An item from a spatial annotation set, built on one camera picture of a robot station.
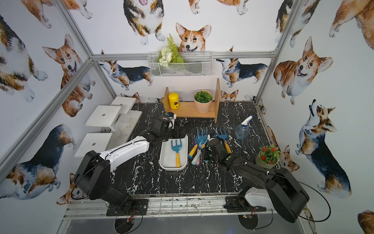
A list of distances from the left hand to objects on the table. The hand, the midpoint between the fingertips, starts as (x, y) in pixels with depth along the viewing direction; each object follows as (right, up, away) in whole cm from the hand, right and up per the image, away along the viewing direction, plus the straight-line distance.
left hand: (182, 126), depth 87 cm
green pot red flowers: (+47, -16, -8) cm, 50 cm away
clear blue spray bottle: (+38, -4, +6) cm, 38 cm away
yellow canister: (-7, +17, +14) cm, 23 cm away
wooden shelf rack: (+2, +11, +21) cm, 24 cm away
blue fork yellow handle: (-4, -15, +7) cm, 17 cm away
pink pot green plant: (+13, +17, +11) cm, 24 cm away
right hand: (+14, -12, -1) cm, 18 cm away
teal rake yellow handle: (+10, -7, +1) cm, 13 cm away
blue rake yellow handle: (+28, -8, +14) cm, 32 cm away
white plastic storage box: (-6, -18, +5) cm, 20 cm away
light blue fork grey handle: (+7, -20, -1) cm, 21 cm away
